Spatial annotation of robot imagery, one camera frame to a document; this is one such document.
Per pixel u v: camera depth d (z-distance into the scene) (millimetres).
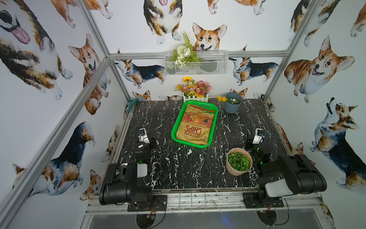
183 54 795
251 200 734
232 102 1128
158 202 735
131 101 1213
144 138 765
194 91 1068
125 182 446
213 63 924
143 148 692
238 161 765
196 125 952
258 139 790
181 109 1067
